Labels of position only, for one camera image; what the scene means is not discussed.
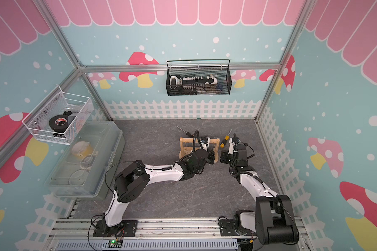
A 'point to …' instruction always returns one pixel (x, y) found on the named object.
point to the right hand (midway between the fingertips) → (222, 150)
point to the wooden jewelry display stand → (186, 145)
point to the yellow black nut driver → (226, 138)
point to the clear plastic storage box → (85, 169)
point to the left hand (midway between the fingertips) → (214, 150)
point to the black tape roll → (58, 123)
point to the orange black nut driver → (187, 133)
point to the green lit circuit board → (114, 243)
